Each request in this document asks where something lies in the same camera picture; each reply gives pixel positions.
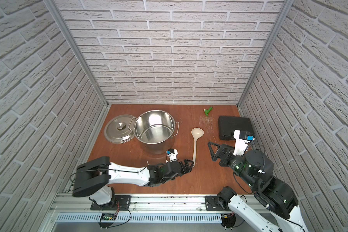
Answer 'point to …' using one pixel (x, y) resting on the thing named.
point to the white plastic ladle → (197, 133)
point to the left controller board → (107, 220)
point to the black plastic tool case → (228, 124)
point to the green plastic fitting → (207, 111)
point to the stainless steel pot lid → (117, 129)
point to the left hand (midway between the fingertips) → (188, 159)
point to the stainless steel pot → (154, 130)
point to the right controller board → (228, 220)
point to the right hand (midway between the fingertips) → (216, 144)
